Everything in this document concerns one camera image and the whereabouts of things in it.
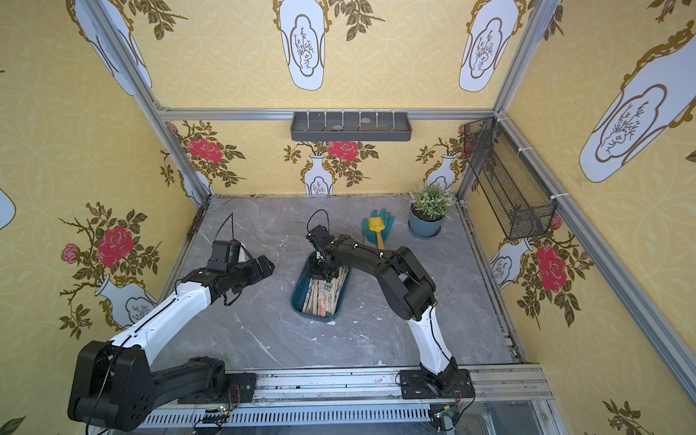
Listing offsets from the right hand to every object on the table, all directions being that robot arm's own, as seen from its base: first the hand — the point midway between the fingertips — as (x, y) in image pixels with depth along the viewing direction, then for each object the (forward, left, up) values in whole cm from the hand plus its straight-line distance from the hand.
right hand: (310, 280), depth 93 cm
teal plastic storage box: (-3, +3, -1) cm, 4 cm away
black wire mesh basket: (+16, -66, +23) cm, 72 cm away
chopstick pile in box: (-5, -5, 0) cm, 7 cm away
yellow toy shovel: (+26, -23, -1) cm, 35 cm away
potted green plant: (+24, -41, +13) cm, 49 cm away
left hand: (0, +13, +7) cm, 15 cm away
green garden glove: (+22, -20, -3) cm, 30 cm away
